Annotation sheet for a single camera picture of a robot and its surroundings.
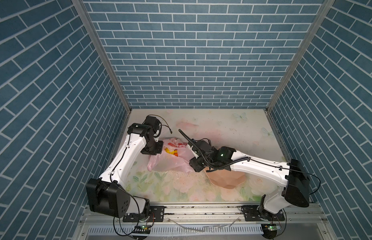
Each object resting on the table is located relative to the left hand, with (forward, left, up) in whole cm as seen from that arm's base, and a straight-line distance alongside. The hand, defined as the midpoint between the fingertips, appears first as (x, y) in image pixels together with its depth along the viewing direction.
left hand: (158, 151), depth 79 cm
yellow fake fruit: (+5, -8, -9) cm, 13 cm away
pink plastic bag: (-1, -9, -3) cm, 10 cm away
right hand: (-5, -17, -1) cm, 18 cm away
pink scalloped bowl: (-10, -37, -14) cm, 41 cm away
